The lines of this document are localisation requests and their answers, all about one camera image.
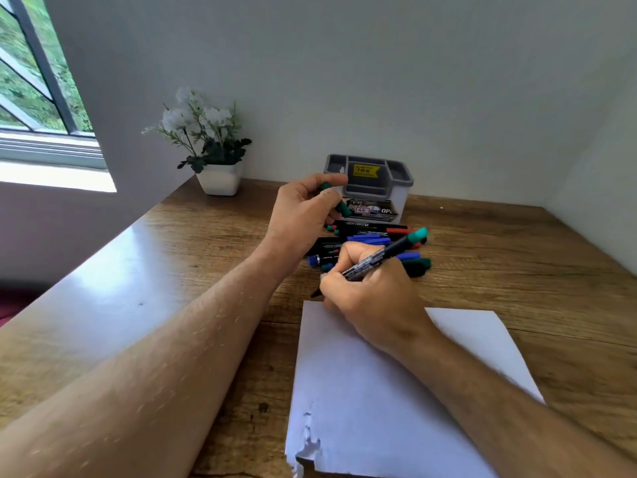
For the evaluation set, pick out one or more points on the person's left hand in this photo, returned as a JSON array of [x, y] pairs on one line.
[[296, 219]]

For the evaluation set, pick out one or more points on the person's right hand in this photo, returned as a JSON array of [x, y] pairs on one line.
[[378, 298]]

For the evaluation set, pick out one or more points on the green capped black marker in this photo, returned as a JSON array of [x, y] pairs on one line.
[[393, 249]]

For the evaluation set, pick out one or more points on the pile of assorted markers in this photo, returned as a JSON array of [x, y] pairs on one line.
[[368, 227]]

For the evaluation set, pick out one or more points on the white paper sheet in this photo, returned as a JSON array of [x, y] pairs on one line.
[[358, 403]]

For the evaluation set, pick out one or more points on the person's left forearm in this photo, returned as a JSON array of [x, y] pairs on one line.
[[149, 383]]

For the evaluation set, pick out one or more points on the person's right forearm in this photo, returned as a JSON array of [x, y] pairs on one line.
[[497, 413]]

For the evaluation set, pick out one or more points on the white square flower pot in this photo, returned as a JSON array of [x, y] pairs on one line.
[[219, 180]]

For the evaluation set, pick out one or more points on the grey white desk organizer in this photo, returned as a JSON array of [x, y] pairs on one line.
[[398, 174]]

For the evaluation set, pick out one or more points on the artificial white flower plant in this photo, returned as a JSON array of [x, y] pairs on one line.
[[209, 129]]

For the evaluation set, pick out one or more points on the window with dark bars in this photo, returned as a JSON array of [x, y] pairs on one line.
[[50, 149]]

